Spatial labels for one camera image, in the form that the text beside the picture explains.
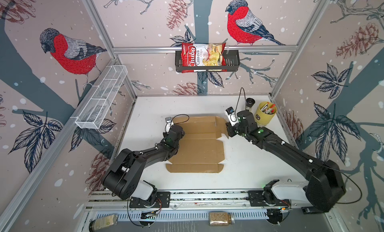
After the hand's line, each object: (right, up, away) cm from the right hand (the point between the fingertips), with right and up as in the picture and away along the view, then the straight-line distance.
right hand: (224, 125), depth 83 cm
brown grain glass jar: (-5, -39, -19) cm, 44 cm away
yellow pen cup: (+29, +7, +12) cm, 32 cm away
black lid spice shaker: (+21, +14, +18) cm, 31 cm away
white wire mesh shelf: (-67, +6, -13) cm, 69 cm away
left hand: (-30, -2, +7) cm, 31 cm away
